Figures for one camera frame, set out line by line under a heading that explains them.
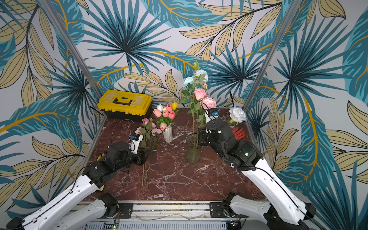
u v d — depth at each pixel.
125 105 0.98
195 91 0.68
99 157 0.90
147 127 1.00
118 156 0.54
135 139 0.63
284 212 0.37
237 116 0.58
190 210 0.75
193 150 0.83
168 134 0.90
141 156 0.64
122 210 0.73
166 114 0.75
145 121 0.99
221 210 0.71
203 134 0.53
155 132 1.00
